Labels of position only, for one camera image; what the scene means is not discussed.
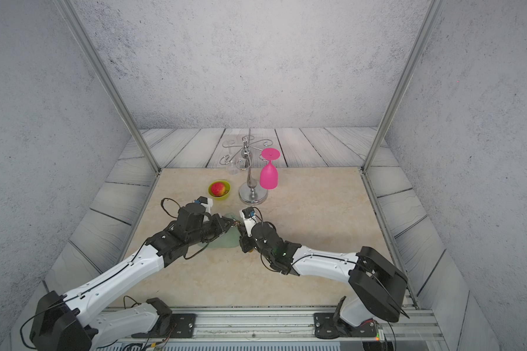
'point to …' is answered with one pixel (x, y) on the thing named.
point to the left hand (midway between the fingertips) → (237, 222)
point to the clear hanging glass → (233, 170)
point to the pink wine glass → (268, 175)
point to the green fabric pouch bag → (230, 238)
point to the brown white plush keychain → (240, 229)
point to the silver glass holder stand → (250, 193)
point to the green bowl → (228, 189)
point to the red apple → (218, 189)
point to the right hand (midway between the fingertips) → (239, 227)
